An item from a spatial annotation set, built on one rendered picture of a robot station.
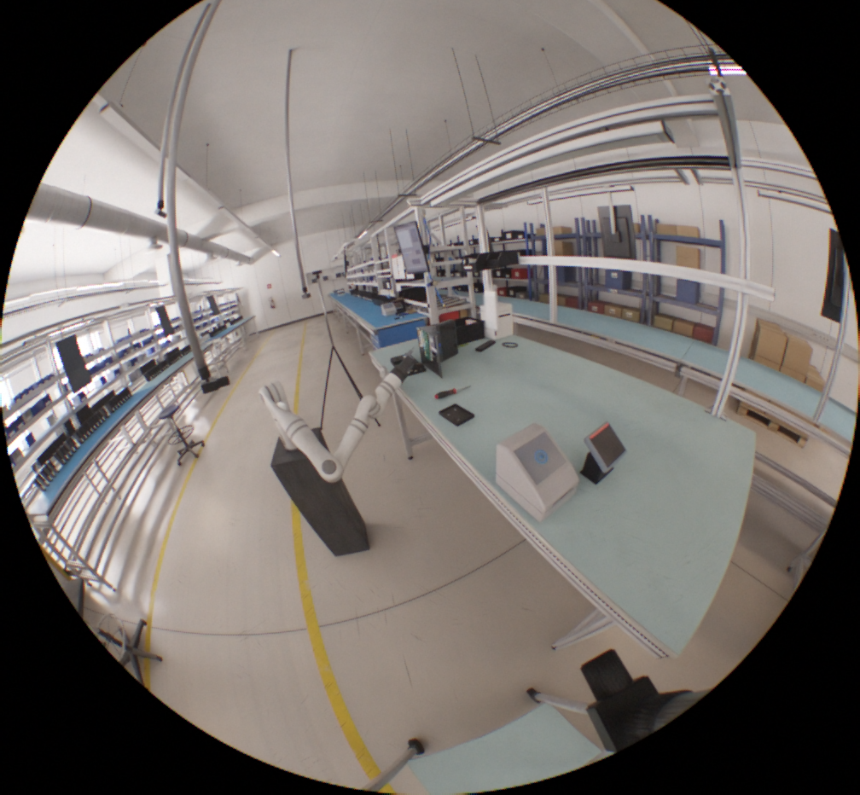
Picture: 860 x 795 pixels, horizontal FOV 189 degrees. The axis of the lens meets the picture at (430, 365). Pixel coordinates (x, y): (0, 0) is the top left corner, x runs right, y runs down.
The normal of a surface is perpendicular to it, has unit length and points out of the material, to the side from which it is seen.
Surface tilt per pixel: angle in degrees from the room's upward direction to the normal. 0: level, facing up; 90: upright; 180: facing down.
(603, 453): 32
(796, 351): 90
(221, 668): 0
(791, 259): 90
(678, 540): 0
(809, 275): 90
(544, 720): 0
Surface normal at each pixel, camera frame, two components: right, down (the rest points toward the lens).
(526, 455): 0.11, -0.65
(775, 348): -0.90, 0.27
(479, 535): -0.13, -0.92
